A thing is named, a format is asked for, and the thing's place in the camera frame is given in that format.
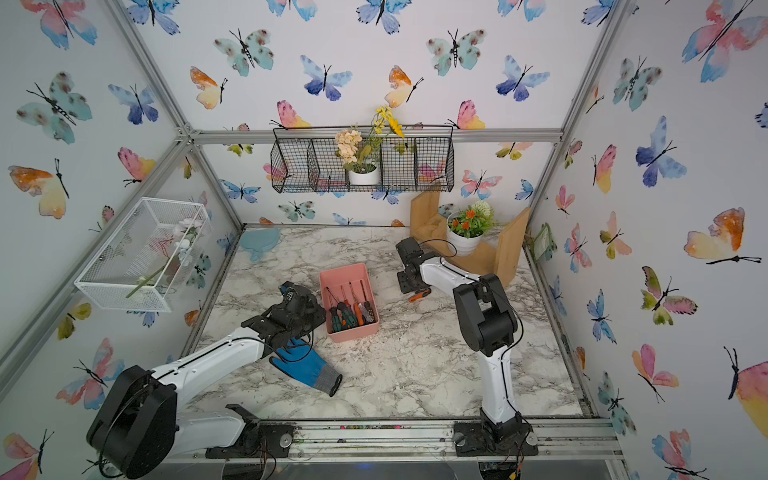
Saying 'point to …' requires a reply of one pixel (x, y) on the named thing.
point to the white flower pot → (464, 246)
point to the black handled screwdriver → (335, 314)
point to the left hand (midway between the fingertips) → (331, 309)
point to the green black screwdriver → (349, 318)
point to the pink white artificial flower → (177, 249)
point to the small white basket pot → (370, 178)
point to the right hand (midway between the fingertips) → (414, 278)
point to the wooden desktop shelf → (499, 251)
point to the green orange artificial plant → (474, 222)
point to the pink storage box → (351, 309)
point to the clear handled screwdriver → (366, 309)
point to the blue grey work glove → (300, 362)
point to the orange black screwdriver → (420, 295)
